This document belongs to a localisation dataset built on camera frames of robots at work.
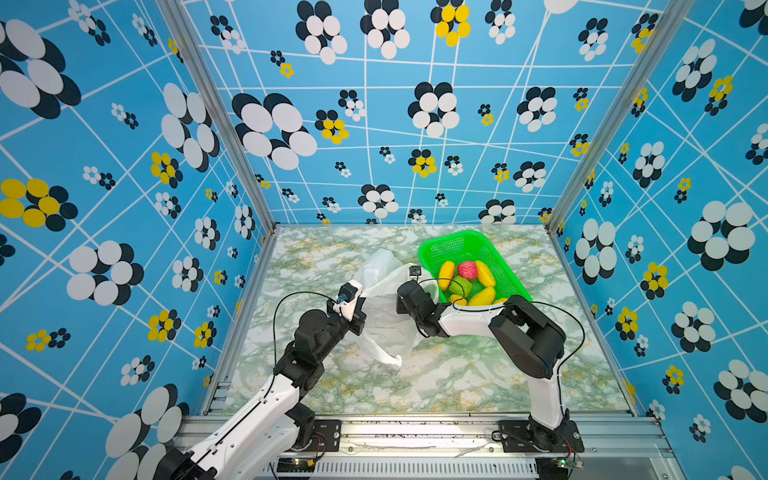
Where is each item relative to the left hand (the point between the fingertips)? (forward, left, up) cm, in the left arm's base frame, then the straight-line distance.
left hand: (366, 291), depth 76 cm
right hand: (+12, -11, -19) cm, 24 cm away
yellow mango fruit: (+17, -38, -17) cm, 45 cm away
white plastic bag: (-2, -5, -21) cm, 22 cm away
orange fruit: (+7, -28, -17) cm, 34 cm away
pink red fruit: (+18, -32, -15) cm, 40 cm away
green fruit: (+12, -28, -17) cm, 35 cm away
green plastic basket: (+33, -35, -20) cm, 52 cm away
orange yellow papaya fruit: (+19, -25, -18) cm, 36 cm away
